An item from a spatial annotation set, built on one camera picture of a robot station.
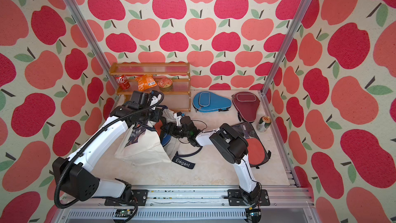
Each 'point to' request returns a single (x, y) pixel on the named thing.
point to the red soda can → (122, 81)
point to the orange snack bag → (146, 82)
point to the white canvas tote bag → (141, 144)
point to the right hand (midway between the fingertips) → (162, 131)
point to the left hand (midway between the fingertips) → (163, 115)
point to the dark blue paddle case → (166, 139)
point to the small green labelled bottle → (264, 123)
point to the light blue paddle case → (207, 101)
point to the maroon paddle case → (246, 104)
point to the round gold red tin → (165, 84)
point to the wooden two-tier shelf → (181, 85)
